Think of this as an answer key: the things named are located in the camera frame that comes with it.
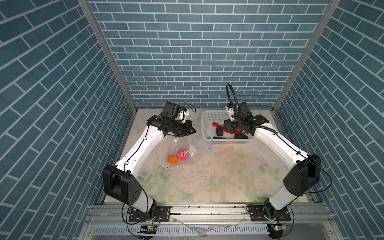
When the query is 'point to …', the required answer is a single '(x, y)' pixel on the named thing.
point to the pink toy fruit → (182, 154)
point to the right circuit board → (275, 228)
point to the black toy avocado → (240, 136)
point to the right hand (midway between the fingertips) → (227, 121)
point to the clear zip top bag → (190, 149)
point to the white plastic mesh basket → (214, 131)
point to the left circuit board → (148, 229)
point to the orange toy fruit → (173, 159)
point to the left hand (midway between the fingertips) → (196, 130)
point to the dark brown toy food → (219, 131)
